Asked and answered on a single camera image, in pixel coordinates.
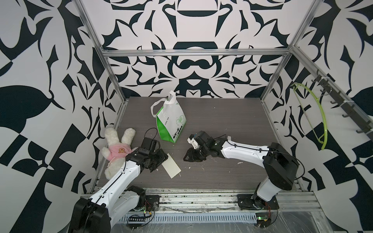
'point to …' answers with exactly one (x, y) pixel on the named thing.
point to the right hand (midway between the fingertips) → (184, 157)
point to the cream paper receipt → (171, 167)
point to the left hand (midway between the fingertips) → (164, 155)
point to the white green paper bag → (170, 119)
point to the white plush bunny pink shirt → (116, 152)
